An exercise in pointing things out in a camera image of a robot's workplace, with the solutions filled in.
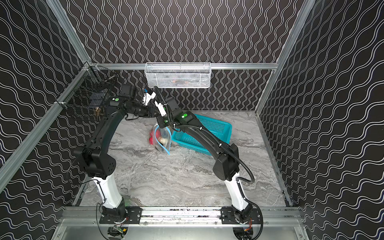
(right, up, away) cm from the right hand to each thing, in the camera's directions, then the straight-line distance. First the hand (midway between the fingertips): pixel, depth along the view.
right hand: (159, 118), depth 82 cm
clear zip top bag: (+2, -8, +5) cm, 9 cm away
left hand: (+3, +3, -2) cm, 5 cm away
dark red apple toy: (-9, -12, +16) cm, 22 cm away
